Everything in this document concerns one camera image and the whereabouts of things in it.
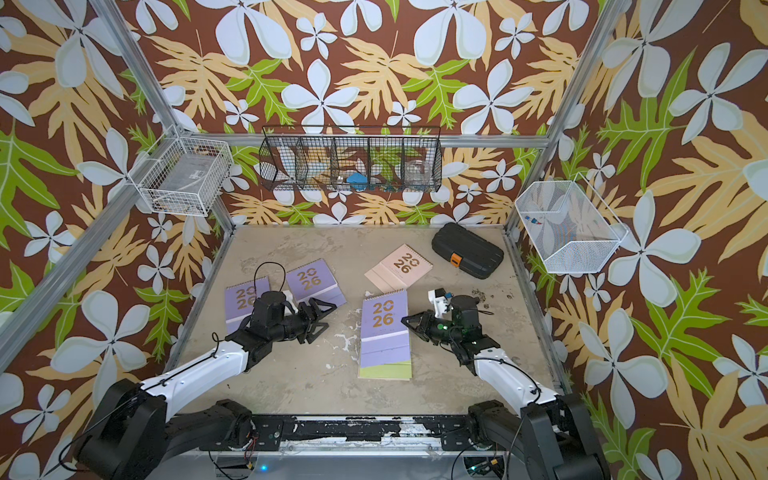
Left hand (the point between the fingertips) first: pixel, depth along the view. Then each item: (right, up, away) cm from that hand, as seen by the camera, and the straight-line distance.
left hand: (336, 310), depth 82 cm
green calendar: (+18, -18, +2) cm, 25 cm away
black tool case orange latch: (+44, +17, +24) cm, 53 cm away
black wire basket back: (+3, +48, +16) cm, 50 cm away
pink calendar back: (+19, +10, +25) cm, 33 cm away
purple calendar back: (-11, +7, +21) cm, 24 cm away
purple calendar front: (+13, -8, 0) cm, 15 cm away
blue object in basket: (+5, +39, +12) cm, 41 cm away
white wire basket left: (-45, +39, +4) cm, 60 cm away
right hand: (+18, -3, -1) cm, 18 cm away
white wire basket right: (+67, +23, +2) cm, 71 cm away
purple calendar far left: (-35, +1, +17) cm, 39 cm away
